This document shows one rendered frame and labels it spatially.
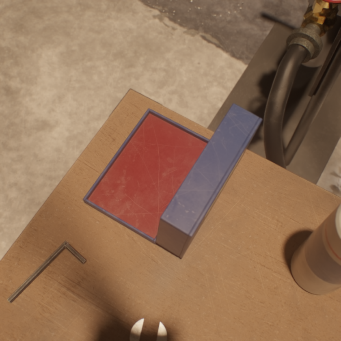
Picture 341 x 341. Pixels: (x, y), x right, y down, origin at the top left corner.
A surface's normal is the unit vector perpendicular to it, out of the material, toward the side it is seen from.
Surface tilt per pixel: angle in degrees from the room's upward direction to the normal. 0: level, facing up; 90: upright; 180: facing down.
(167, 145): 0
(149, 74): 0
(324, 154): 0
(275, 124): 46
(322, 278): 90
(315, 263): 90
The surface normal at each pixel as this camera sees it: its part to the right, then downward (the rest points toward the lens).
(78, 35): 0.00, -0.41
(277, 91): -0.46, 0.00
